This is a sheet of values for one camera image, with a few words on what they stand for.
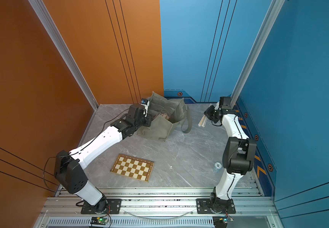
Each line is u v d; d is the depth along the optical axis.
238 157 0.50
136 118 0.62
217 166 0.81
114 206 0.74
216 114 0.79
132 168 0.84
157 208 0.75
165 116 1.11
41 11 0.71
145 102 0.71
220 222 0.71
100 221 0.71
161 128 0.86
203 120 0.89
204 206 0.72
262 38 0.80
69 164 0.47
